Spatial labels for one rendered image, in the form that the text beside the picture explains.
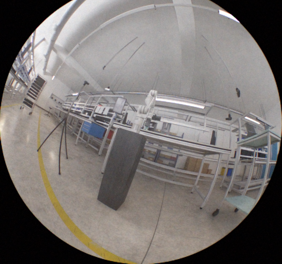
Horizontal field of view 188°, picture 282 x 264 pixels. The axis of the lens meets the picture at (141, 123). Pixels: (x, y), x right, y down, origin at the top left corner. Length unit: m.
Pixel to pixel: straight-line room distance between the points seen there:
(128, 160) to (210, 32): 3.43
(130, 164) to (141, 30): 3.37
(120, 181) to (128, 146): 0.33
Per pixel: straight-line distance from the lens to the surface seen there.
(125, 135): 0.78
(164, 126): 3.35
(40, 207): 0.92
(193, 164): 4.65
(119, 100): 2.69
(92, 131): 2.52
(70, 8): 3.86
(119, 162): 0.79
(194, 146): 1.21
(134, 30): 3.36
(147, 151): 5.12
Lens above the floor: 0.75
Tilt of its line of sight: 15 degrees up
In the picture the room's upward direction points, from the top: 19 degrees clockwise
